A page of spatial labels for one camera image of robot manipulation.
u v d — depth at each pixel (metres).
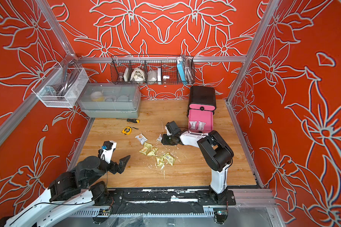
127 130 0.98
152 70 0.97
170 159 0.85
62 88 0.73
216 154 0.49
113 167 0.58
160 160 0.85
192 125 0.96
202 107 0.95
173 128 0.76
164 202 0.73
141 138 0.95
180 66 0.83
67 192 0.45
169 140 0.82
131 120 1.04
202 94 1.17
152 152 0.87
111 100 1.02
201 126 0.97
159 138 0.94
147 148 0.90
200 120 0.98
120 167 0.60
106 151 0.56
